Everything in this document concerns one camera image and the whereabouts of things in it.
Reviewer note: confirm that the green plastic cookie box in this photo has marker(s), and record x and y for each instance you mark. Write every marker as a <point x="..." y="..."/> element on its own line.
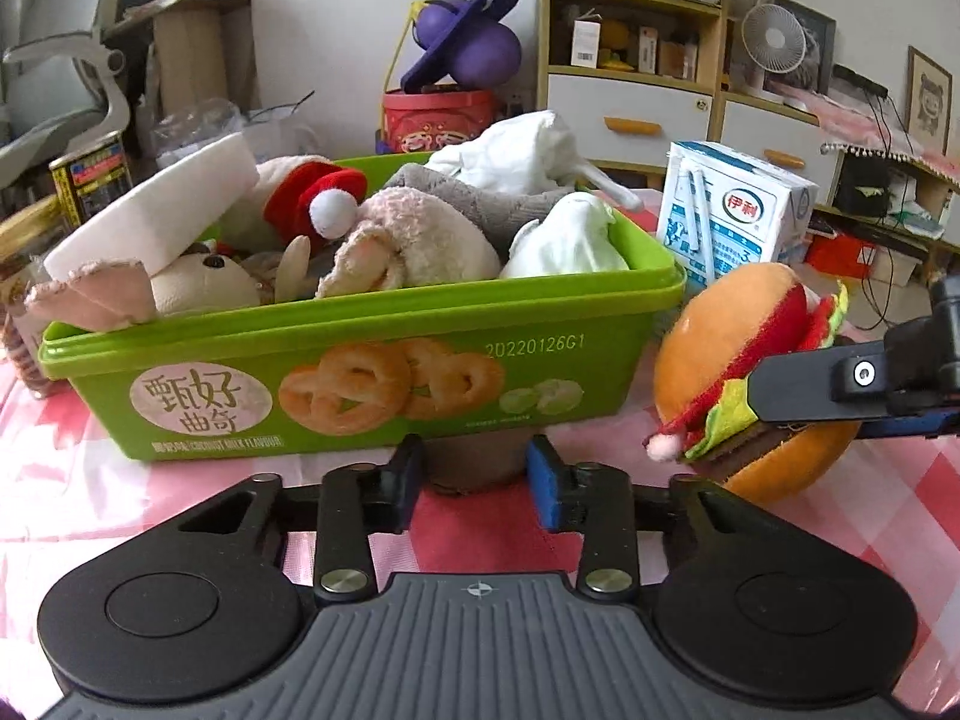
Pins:
<point x="356" y="387"/>

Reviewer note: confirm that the low white drawer cabinet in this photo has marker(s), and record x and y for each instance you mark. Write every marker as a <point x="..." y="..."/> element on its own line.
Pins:
<point x="783" y="136"/>

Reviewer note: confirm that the wooden white drawer cabinet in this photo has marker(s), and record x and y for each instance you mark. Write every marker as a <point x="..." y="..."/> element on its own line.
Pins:
<point x="658" y="79"/>

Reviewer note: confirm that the purple hopper ball toy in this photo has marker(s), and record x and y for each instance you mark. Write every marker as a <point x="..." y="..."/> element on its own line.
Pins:
<point x="465" y="40"/>

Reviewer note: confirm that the white paper shopping bag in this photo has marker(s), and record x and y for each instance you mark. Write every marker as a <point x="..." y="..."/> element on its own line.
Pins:
<point x="269" y="131"/>

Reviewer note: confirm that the white drawstring cloth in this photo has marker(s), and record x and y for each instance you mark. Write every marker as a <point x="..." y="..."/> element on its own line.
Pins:
<point x="530" y="153"/>

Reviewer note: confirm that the yellow black drink can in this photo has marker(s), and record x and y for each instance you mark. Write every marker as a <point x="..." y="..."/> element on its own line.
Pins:
<point x="90" y="178"/>

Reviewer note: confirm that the white blue milk carton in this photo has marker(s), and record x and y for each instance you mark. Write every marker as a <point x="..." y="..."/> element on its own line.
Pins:
<point x="722" y="209"/>

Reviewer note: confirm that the framed cartoon picture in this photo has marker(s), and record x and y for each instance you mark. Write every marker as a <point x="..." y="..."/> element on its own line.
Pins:
<point x="929" y="102"/>

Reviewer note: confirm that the wooden desk with shelves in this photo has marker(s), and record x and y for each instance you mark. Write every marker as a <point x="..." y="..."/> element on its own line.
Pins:
<point x="179" y="53"/>

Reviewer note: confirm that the red white checkered tablecloth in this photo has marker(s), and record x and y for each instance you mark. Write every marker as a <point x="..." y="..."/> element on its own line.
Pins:
<point x="162" y="416"/>

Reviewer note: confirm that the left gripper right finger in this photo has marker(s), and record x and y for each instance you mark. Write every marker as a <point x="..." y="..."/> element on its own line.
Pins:
<point x="597" y="502"/>

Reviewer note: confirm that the plush hamburger toy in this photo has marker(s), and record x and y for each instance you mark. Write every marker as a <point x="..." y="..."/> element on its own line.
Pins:
<point x="703" y="369"/>

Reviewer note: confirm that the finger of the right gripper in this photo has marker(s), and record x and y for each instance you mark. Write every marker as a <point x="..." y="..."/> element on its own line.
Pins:
<point x="928" y="424"/>
<point x="842" y="383"/>

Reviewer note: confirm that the pink white fluffy plush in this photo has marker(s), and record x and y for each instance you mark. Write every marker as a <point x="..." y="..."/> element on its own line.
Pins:
<point x="405" y="238"/>

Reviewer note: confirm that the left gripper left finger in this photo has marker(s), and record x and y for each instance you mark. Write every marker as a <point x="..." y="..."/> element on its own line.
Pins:
<point x="354" y="503"/>

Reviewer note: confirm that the grey knit cloth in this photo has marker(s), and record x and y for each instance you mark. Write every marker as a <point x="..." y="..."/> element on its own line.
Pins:
<point x="499" y="215"/>

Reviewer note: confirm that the small white box on shelf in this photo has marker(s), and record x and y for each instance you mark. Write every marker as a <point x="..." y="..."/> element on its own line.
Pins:
<point x="585" y="43"/>

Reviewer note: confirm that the gold lid cookie jar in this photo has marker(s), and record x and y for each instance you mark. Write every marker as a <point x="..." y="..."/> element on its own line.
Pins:
<point x="27" y="237"/>

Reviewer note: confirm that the white foam block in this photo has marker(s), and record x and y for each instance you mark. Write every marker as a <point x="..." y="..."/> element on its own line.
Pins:
<point x="157" y="220"/>

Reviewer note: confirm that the framed picture behind fan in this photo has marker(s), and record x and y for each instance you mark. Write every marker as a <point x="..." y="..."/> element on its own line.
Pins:
<point x="815" y="72"/>

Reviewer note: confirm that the grey white office chair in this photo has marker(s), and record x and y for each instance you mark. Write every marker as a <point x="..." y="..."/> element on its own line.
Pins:
<point x="59" y="82"/>

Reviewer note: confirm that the santa hat plush toy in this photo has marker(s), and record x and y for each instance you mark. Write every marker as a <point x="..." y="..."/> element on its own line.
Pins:
<point x="294" y="196"/>

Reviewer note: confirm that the white desk fan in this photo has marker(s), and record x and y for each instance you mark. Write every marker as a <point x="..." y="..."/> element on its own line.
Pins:
<point x="774" y="41"/>

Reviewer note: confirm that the red chips bucket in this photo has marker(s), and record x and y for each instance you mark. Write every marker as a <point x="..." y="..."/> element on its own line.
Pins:
<point x="441" y="116"/>

